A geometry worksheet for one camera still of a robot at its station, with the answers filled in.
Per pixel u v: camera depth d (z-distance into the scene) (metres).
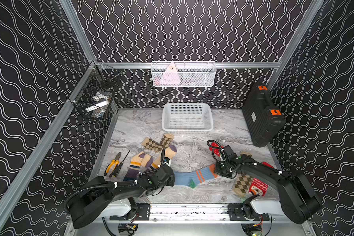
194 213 0.76
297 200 0.42
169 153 0.95
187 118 1.14
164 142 1.00
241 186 0.83
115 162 0.90
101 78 0.99
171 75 0.90
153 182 0.66
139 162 0.90
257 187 0.82
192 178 0.85
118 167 0.89
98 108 0.73
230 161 0.67
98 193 0.47
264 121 0.86
